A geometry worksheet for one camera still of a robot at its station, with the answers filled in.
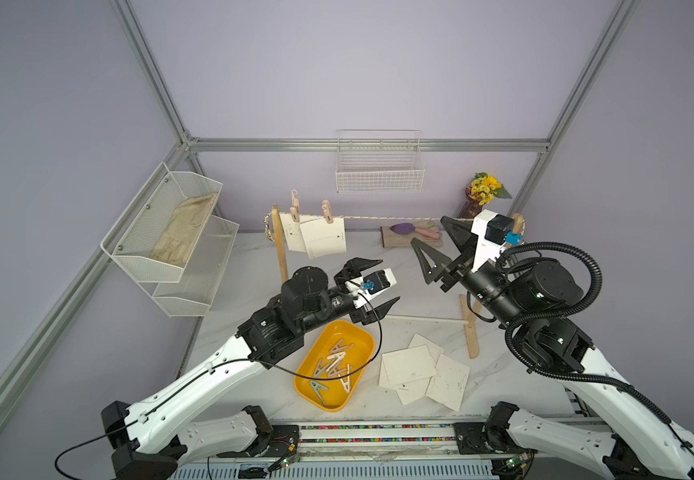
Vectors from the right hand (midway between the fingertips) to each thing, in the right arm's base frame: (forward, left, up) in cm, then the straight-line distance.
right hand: (428, 235), depth 53 cm
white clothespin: (-12, +17, -47) cm, 51 cm away
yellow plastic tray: (-5, +26, -47) cm, 54 cm away
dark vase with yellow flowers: (+45, -31, -25) cm, 60 cm away
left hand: (-2, +8, -11) cm, 14 cm away
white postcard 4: (-2, -10, -48) cm, 49 cm away
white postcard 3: (-13, -2, -49) cm, 51 cm away
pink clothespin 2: (-1, +19, -47) cm, 50 cm away
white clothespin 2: (-5, +20, -47) cm, 51 cm away
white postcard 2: (-7, +4, -48) cm, 49 cm away
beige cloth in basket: (+21, +61, -18) cm, 67 cm away
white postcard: (-6, -2, -49) cm, 49 cm away
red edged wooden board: (+45, -3, -48) cm, 66 cm away
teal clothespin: (-12, +24, -47) cm, 54 cm away
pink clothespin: (-8, +20, -47) cm, 52 cm away
